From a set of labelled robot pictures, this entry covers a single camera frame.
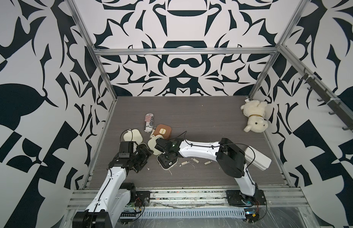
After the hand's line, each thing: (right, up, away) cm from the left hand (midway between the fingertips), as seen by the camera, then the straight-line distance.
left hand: (149, 153), depth 85 cm
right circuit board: (+53, -26, -14) cm, 61 cm away
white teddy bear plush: (+71, +25, +17) cm, 77 cm away
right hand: (+8, -3, +2) cm, 9 cm away
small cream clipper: (+21, -6, +2) cm, 22 cm away
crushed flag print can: (-3, +17, +15) cm, 23 cm away
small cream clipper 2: (+27, -5, +2) cm, 28 cm away
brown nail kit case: (+8, +12, +13) cm, 19 cm away
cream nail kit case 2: (-13, +9, +11) cm, 19 cm away
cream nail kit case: (+10, -2, -8) cm, 13 cm away
